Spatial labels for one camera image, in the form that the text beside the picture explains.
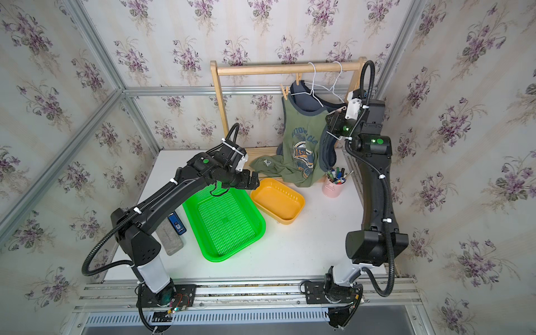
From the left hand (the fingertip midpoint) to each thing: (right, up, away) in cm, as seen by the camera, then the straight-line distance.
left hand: (251, 182), depth 78 cm
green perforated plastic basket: (-12, -20, +12) cm, 26 cm away
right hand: (+31, +24, -7) cm, 39 cm away
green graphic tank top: (+21, +11, +21) cm, 32 cm away
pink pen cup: (+36, -3, +15) cm, 39 cm away
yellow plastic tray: (+11, -10, +23) cm, 27 cm away
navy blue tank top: (+34, +12, +17) cm, 40 cm away
